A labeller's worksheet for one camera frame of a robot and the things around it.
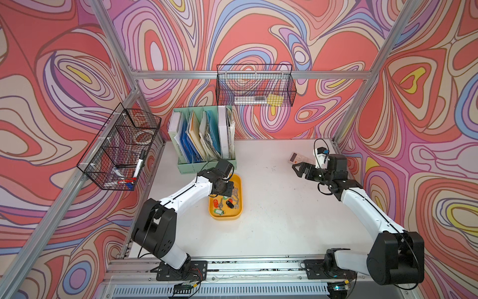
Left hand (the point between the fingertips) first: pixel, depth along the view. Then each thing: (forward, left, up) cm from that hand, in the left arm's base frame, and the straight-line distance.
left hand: (229, 190), depth 88 cm
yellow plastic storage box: (-6, +1, -8) cm, 10 cm away
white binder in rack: (+24, +3, +15) cm, 29 cm away
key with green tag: (-4, +4, -7) cm, 9 cm away
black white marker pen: (-3, +33, +23) cm, 40 cm away
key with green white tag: (-8, +5, -7) cm, 12 cm away
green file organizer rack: (+22, +14, +15) cm, 30 cm away
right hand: (+5, -34, +8) cm, 35 cm away
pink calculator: (+25, -38, -6) cm, 46 cm away
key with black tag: (-4, 0, -7) cm, 8 cm away
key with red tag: (-3, +7, -8) cm, 11 cm away
